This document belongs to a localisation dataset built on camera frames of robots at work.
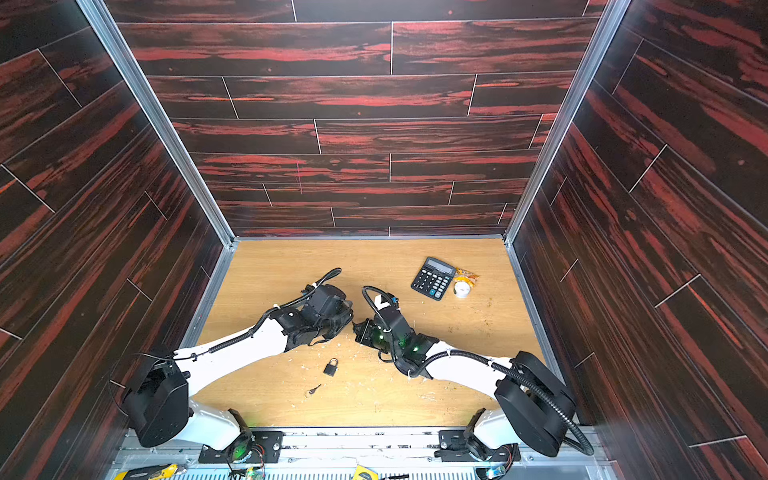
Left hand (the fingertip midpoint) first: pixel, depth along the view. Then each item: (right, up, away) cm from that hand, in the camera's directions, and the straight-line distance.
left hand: (359, 314), depth 84 cm
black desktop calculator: (+25, +10, +21) cm, 34 cm away
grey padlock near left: (-8, -16, +3) cm, 19 cm away
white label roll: (+35, +6, +18) cm, 40 cm away
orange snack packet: (+36, +11, +24) cm, 44 cm away
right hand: (-1, -2, -2) cm, 3 cm away
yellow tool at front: (+2, -35, -15) cm, 38 cm away
